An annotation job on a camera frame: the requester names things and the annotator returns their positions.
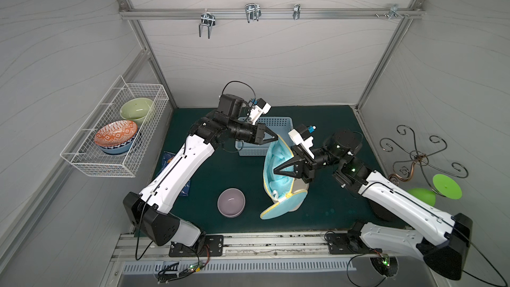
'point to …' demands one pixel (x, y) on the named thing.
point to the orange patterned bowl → (116, 133)
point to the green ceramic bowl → (136, 109)
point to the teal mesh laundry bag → (277, 185)
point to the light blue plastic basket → (280, 126)
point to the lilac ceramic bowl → (231, 202)
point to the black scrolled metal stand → (404, 167)
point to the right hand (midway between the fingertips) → (273, 173)
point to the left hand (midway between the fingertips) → (276, 138)
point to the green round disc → (447, 187)
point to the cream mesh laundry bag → (299, 183)
